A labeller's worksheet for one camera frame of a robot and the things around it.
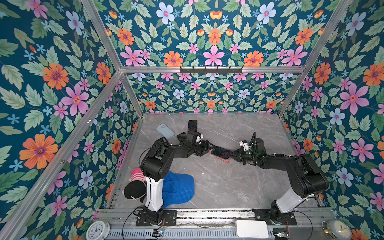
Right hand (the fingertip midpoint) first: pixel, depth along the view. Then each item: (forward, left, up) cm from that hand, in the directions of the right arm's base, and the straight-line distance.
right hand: (228, 153), depth 89 cm
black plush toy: (-21, +50, +1) cm, 54 cm away
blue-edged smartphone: (+27, +23, -4) cm, 36 cm away
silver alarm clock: (-38, -46, -3) cm, 60 cm away
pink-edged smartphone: (0, +4, +1) cm, 4 cm away
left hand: (+6, +8, 0) cm, 10 cm away
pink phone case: (-2, +1, -6) cm, 6 cm away
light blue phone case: (+23, +43, -6) cm, 49 cm away
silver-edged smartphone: (+16, +30, -4) cm, 35 cm away
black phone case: (+15, +45, -7) cm, 48 cm away
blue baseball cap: (-19, +30, -4) cm, 35 cm away
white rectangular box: (-38, -6, -2) cm, 38 cm away
